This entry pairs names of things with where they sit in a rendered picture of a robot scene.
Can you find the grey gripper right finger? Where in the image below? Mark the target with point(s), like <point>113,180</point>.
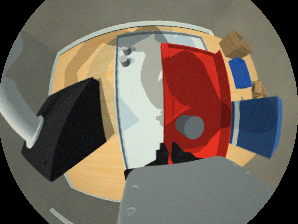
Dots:
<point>179,156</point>

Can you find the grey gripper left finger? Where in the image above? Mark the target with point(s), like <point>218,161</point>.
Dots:
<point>162,157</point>

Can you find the grey cylinder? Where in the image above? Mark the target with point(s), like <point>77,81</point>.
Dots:
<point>124,61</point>
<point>126,49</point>
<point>190,126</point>

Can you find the blue open bin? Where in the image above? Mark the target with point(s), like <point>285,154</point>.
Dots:
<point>239,69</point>

